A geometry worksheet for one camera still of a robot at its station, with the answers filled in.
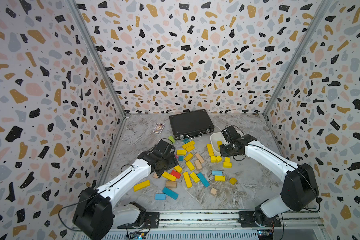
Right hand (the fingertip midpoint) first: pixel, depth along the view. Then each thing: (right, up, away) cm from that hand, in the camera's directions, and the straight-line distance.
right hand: (224, 151), depth 87 cm
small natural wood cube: (-7, -21, -6) cm, 23 cm away
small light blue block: (-36, -24, -6) cm, 44 cm away
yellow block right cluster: (+3, -9, +5) cm, 11 cm away
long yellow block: (-48, -19, -2) cm, 51 cm away
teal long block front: (-31, -23, -4) cm, 39 cm away
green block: (-33, +6, +18) cm, 38 cm away
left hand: (-28, -6, -5) cm, 29 cm away
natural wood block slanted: (-14, -5, +8) cm, 17 cm away
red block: (-28, -13, +1) cm, 31 cm away
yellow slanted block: (-32, -15, 0) cm, 35 cm away
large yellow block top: (-20, +1, +15) cm, 25 cm away
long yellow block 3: (-6, -1, +10) cm, 12 cm away
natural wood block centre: (-15, -9, +4) cm, 18 cm away
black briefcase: (-19, +16, +24) cm, 35 cm away
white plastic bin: (-3, +7, +13) cm, 15 cm away
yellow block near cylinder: (-2, -16, 0) cm, 16 cm away
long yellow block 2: (-21, -16, -1) cm, 27 cm away
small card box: (-43, +13, +22) cm, 50 cm away
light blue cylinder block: (-3, -13, +3) cm, 14 cm away
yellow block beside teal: (-17, -15, 0) cm, 23 cm away
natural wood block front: (-30, -18, -3) cm, 35 cm away
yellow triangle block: (+6, -17, 0) cm, 18 cm away
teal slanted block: (-12, -17, 0) cm, 21 cm away
